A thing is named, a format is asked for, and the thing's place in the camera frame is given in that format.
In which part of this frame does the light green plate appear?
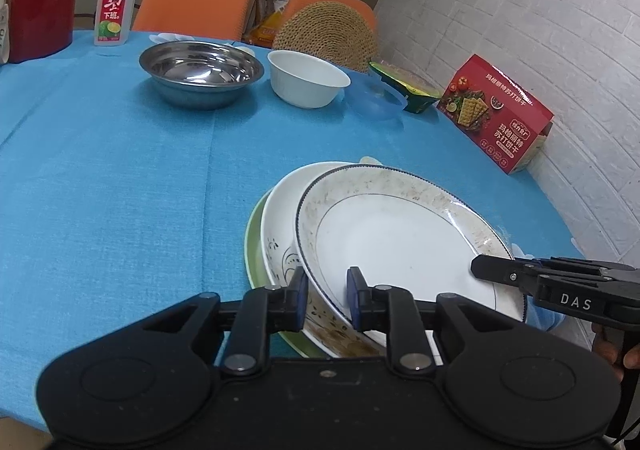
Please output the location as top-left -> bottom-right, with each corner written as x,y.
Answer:
244,191 -> 328,359

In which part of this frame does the large white floral plate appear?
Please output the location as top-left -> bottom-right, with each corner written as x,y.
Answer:
259,162 -> 384,358

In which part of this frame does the small patterned rim plate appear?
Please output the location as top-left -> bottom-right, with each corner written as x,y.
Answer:
293,163 -> 528,348

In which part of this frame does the clear blue plastic bowl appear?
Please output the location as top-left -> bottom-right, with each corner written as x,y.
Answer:
345,73 -> 407,121

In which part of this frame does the white ceramic bowl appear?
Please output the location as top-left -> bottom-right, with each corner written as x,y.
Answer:
267,50 -> 352,109

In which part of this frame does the stainless steel bowl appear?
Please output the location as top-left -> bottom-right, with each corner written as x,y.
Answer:
139,40 -> 265,111

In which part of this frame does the person's right hand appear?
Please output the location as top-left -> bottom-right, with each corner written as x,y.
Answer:
591,323 -> 640,382

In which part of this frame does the red cracker box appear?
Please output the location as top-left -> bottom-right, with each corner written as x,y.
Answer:
437,54 -> 553,174

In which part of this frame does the blue floral tablecloth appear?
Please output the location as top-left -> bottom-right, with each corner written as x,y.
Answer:
0,32 -> 576,427

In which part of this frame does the green snack packet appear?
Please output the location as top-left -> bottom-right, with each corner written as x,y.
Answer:
369,60 -> 442,114

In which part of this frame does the woven straw mat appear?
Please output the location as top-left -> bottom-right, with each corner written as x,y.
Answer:
271,2 -> 378,72

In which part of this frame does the left orange chair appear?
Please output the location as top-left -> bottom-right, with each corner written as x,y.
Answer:
132,0 -> 250,40

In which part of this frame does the orange chair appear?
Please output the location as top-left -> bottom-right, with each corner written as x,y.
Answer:
281,0 -> 378,31
132,0 -> 250,40

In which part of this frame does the right orange chair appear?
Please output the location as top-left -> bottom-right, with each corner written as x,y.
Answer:
281,0 -> 378,31

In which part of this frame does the yellow snack bag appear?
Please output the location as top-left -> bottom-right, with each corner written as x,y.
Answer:
247,0 -> 317,49

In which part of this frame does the red label juice bottle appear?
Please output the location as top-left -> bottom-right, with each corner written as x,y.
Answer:
94,0 -> 136,46

